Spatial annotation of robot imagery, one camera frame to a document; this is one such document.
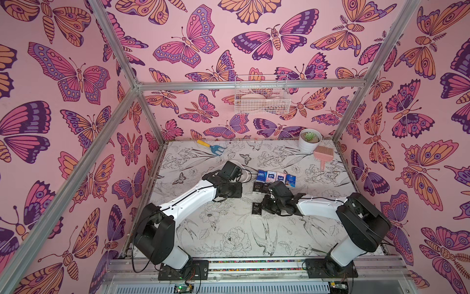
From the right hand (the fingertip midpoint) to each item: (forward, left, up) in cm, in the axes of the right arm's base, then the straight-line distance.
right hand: (256, 207), depth 89 cm
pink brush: (+37, -43, -2) cm, 57 cm away
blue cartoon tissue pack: (+15, -19, +1) cm, 24 cm away
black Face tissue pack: (+12, -1, 0) cm, 12 cm away
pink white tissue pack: (+18, -9, +1) cm, 20 cm away
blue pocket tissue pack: (+18, -4, +1) cm, 18 cm away
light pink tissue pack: (+17, -14, 0) cm, 22 cm away
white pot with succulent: (+39, -32, +9) cm, 51 cm away
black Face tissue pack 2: (0, 0, -1) cm, 1 cm away
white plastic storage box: (+18, +6, +1) cm, 19 cm away
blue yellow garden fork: (+40, +25, -2) cm, 47 cm away
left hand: (+4, +7, +9) cm, 12 cm away
